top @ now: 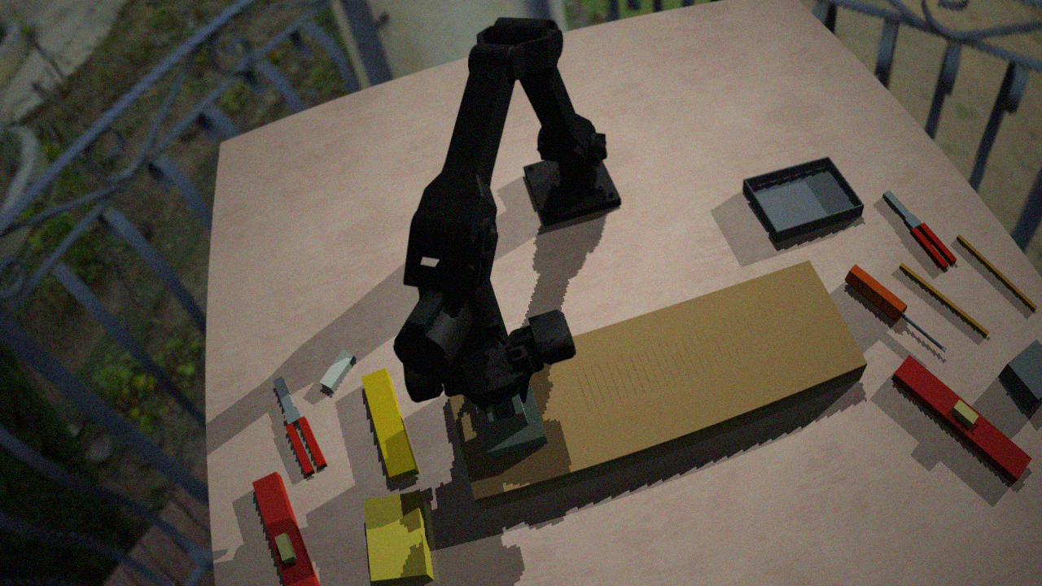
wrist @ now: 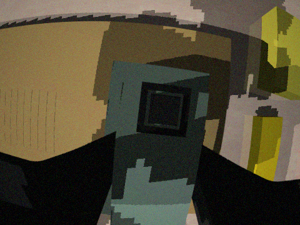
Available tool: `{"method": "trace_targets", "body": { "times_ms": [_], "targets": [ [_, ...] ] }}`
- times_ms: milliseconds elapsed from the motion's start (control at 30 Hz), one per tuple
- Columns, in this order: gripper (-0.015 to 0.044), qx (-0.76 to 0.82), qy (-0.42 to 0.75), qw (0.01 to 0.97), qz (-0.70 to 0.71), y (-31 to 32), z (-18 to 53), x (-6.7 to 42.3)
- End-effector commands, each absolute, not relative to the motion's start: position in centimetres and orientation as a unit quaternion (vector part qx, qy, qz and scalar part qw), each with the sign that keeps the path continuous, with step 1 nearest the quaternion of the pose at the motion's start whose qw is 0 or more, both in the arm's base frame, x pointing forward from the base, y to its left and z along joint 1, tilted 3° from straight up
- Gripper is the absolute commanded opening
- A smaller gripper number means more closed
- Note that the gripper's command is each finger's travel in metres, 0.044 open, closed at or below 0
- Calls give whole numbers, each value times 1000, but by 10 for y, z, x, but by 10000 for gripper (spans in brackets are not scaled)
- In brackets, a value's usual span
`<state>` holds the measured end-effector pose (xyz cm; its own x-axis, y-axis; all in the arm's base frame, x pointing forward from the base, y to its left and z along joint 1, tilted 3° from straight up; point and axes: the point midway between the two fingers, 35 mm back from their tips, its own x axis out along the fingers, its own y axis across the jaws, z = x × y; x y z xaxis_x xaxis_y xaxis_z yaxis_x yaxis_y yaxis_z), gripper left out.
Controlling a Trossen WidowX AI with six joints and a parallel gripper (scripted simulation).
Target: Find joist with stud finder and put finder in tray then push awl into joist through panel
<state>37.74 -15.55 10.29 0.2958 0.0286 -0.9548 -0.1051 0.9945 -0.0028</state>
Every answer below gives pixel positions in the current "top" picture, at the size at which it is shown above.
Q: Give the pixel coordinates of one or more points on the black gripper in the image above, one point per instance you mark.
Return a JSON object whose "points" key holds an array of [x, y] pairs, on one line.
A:
{"points": [[548, 339]]}

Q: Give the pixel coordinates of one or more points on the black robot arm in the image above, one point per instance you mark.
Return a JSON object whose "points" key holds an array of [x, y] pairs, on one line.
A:
{"points": [[455, 220]]}

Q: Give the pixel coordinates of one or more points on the brown wooden rod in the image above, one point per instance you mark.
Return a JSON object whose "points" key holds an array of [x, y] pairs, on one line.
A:
{"points": [[997, 273], [944, 300]]}

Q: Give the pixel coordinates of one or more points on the orange-handled awl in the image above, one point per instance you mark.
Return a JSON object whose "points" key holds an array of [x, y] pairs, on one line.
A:
{"points": [[883, 299]]}

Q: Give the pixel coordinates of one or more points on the tan floor panel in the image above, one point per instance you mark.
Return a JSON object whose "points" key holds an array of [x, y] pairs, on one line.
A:
{"points": [[666, 380]]}

